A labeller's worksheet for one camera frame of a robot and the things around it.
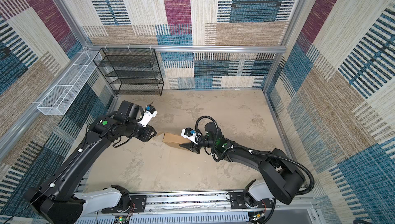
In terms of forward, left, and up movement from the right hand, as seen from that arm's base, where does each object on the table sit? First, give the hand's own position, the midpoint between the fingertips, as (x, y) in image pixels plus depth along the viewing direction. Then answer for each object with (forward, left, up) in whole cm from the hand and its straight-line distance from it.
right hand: (183, 141), depth 79 cm
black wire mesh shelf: (+53, +38, +5) cm, 66 cm away
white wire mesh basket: (+13, +55, +20) cm, 60 cm away
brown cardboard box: (0, +3, +2) cm, 4 cm away
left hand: (+2, +13, +9) cm, 16 cm away
